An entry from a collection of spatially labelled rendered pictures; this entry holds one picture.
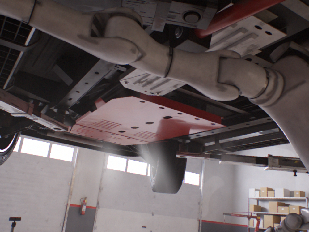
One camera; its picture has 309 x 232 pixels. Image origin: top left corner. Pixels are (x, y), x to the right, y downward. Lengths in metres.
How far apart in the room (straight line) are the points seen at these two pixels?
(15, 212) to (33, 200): 0.55
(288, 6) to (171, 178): 2.17
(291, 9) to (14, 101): 1.34
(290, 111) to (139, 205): 10.69
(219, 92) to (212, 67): 0.06
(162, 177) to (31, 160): 7.57
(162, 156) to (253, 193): 9.94
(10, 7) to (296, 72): 0.66
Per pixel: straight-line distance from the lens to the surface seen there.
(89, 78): 1.61
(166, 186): 3.04
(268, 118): 1.95
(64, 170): 10.41
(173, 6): 0.80
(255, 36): 1.12
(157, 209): 11.81
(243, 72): 0.79
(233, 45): 1.16
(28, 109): 1.84
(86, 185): 10.55
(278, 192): 11.99
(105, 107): 1.92
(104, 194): 10.84
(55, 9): 0.70
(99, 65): 1.46
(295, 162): 2.55
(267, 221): 12.21
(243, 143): 2.52
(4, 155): 2.87
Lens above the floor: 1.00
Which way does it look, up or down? 18 degrees up
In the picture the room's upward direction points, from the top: 6 degrees clockwise
